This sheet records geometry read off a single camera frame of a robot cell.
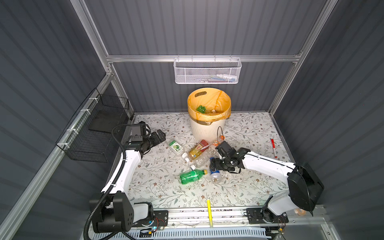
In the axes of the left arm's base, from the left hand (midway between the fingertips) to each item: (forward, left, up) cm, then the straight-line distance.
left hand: (158, 137), depth 84 cm
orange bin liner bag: (+25, -38, +2) cm, 45 cm away
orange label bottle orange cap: (+7, -39, -15) cm, 42 cm away
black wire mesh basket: (-5, +32, +10) cm, 34 cm away
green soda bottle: (+24, -27, -2) cm, 36 cm away
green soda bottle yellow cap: (-18, -19, -13) cm, 29 cm away
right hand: (-14, -33, -13) cm, 38 cm away
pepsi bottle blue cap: (-19, -31, -14) cm, 39 cm away
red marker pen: (+2, -75, -17) cm, 77 cm away
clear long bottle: (-9, -26, -16) cm, 32 cm away
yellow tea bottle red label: (0, -25, -12) cm, 27 cm away
